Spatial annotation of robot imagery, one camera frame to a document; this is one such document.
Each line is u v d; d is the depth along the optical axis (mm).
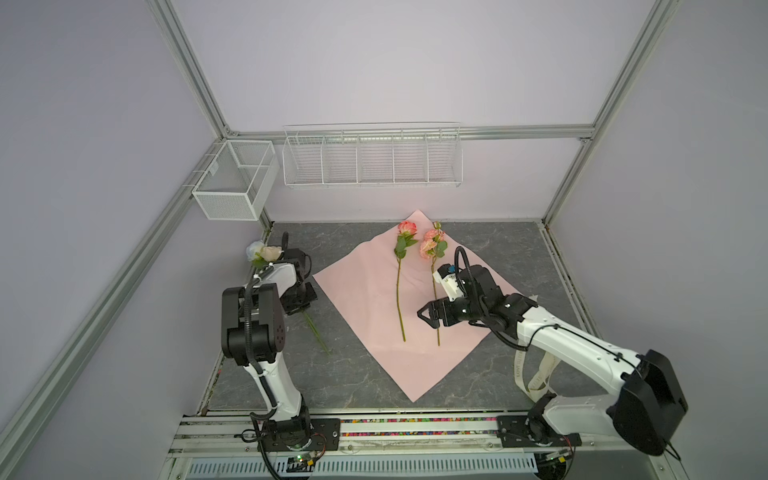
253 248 1076
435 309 704
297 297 813
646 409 394
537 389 807
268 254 1050
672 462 713
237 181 947
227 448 731
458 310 694
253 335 513
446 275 723
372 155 1072
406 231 1152
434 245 1076
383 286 1026
